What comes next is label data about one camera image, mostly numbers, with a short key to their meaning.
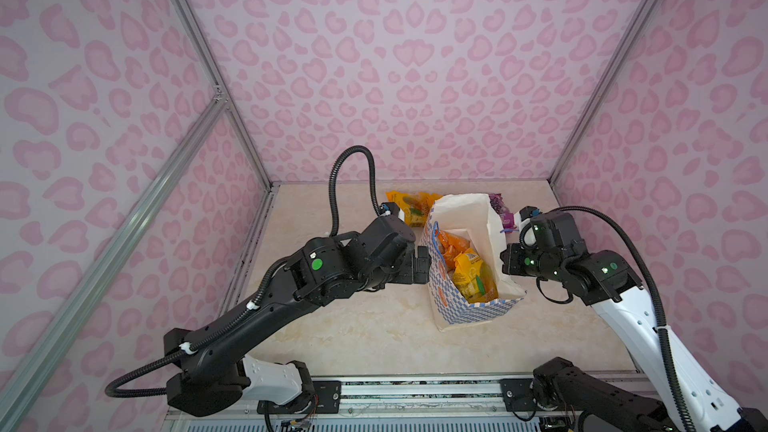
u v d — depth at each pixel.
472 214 0.79
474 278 0.79
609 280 0.44
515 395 0.74
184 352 0.37
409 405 0.72
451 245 0.86
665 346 0.39
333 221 0.45
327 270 0.38
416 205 1.05
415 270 0.53
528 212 0.62
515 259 0.61
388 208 0.54
